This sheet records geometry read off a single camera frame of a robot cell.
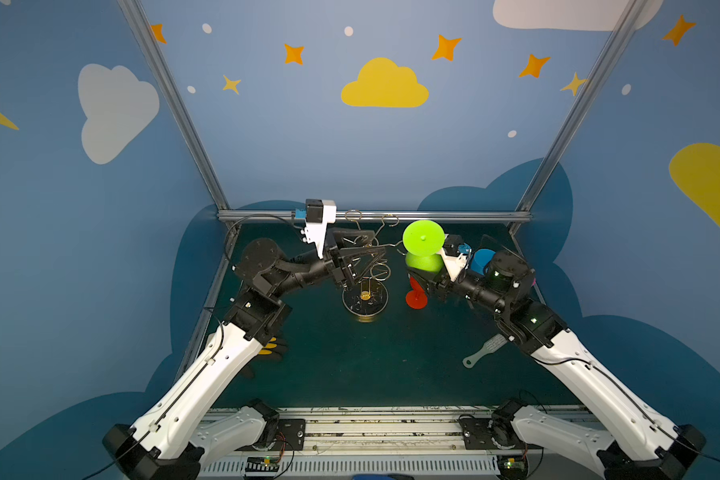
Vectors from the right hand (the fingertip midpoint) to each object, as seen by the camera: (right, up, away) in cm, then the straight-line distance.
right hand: (422, 253), depth 64 cm
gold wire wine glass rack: (-11, -15, +34) cm, 39 cm away
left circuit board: (-38, -53, +9) cm, 66 cm away
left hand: (-11, +3, -12) cm, 17 cm away
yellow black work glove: (-40, -29, +22) cm, 54 cm away
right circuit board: (+24, -53, +9) cm, 59 cm away
